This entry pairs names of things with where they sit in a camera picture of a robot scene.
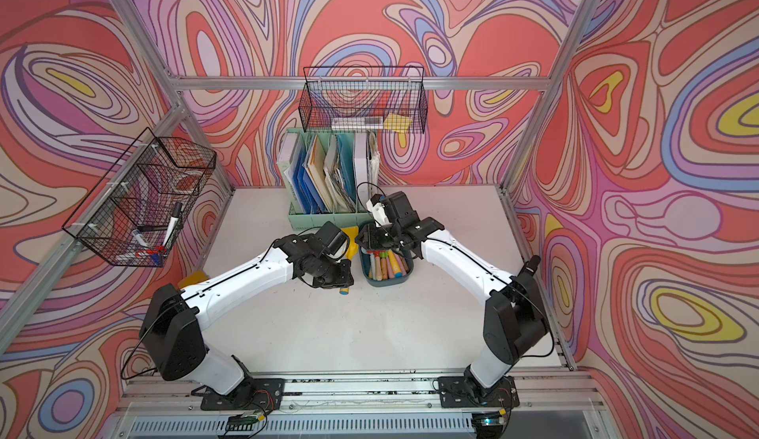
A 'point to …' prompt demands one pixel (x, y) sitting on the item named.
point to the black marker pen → (175, 217)
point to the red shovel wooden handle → (378, 263)
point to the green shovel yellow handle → (396, 267)
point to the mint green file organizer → (329, 175)
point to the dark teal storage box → (386, 283)
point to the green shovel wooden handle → (384, 271)
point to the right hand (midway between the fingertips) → (362, 247)
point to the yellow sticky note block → (196, 277)
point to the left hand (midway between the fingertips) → (355, 283)
